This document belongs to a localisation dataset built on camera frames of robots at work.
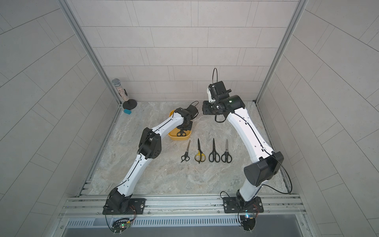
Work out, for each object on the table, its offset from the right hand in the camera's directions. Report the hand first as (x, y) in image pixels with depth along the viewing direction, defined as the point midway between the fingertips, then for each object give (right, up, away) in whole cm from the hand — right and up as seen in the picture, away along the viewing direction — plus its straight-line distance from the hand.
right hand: (204, 107), depth 77 cm
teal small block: (-57, -2, +34) cm, 66 cm away
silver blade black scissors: (+14, -30, +12) cm, 35 cm away
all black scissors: (+7, -29, +12) cm, 32 cm away
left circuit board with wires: (-38, -53, -11) cm, 67 cm away
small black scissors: (-11, -30, +12) cm, 34 cm away
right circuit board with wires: (+20, -54, -8) cm, 58 cm away
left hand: (-11, -13, +28) cm, 33 cm away
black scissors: (-15, -16, +22) cm, 31 cm away
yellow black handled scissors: (-2, -29, +10) cm, 31 cm away
